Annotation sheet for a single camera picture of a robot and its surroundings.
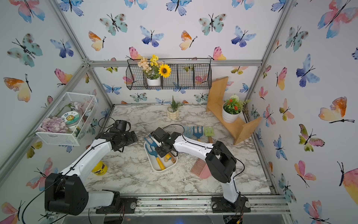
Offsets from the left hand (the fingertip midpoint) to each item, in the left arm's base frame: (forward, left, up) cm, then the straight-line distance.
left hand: (131, 138), depth 86 cm
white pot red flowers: (+13, -63, +11) cm, 65 cm away
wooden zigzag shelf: (+10, -71, -6) cm, 72 cm away
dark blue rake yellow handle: (+10, -43, -12) cm, 46 cm away
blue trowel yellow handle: (-5, -13, -10) cm, 18 cm away
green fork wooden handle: (+12, -52, -12) cm, 55 cm away
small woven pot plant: (+29, -25, -7) cm, 39 cm away
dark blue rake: (-7, -16, +6) cm, 18 cm away
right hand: (-5, -19, -3) cm, 20 cm away
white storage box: (-12, -16, -11) cm, 23 cm away
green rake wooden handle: (-10, -26, -10) cm, 29 cm away
